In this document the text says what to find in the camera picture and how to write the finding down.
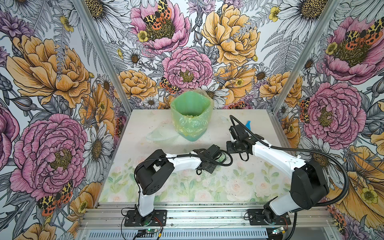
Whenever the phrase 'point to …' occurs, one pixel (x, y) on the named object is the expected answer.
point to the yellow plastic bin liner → (192, 110)
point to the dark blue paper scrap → (248, 124)
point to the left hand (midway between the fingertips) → (207, 167)
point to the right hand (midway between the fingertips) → (231, 152)
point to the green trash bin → (192, 110)
